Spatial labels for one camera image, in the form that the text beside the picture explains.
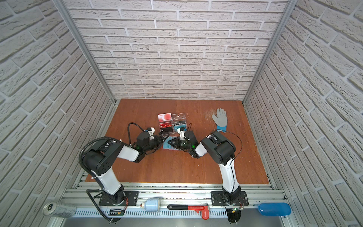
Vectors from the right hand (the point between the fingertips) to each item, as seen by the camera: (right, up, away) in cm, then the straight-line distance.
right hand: (167, 142), depth 92 cm
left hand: (+1, +4, 0) cm, 4 cm away
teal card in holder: (-1, -2, 0) cm, 2 cm away
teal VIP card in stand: (+5, +9, +7) cm, 13 cm away
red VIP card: (-2, +11, +6) cm, 13 cm away
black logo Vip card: (+8, +12, +8) cm, 17 cm away
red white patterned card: (-2, +17, +6) cm, 18 cm away
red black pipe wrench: (+22, -30, -22) cm, 43 cm away
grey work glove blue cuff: (+39, +14, +16) cm, 45 cm away
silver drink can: (-44, -24, -31) cm, 59 cm away
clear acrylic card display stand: (+5, +16, +8) cm, 19 cm away
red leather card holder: (-3, -3, 0) cm, 4 cm away
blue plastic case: (+57, -29, -23) cm, 68 cm away
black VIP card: (-1, +8, +6) cm, 10 cm away
